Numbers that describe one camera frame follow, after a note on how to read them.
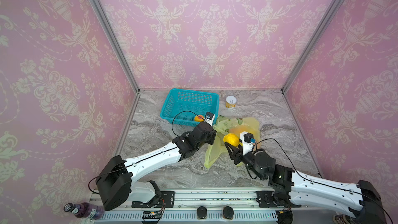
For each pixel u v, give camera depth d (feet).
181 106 3.71
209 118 2.22
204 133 1.94
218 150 2.70
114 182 1.33
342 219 2.12
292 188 1.76
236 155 2.05
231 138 2.22
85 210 2.05
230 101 3.48
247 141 1.95
